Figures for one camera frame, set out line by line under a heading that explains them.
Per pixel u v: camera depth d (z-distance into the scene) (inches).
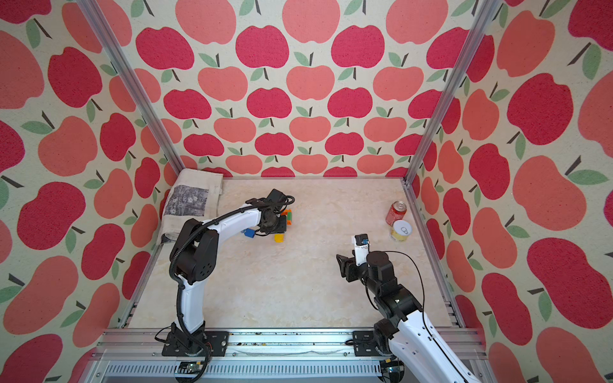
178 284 22.0
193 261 21.2
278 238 37.6
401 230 37.6
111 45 30.2
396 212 37.8
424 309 20.9
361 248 26.6
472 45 30.1
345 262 27.2
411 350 22.9
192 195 41.9
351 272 27.1
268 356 28.5
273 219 32.4
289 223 39.4
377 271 23.0
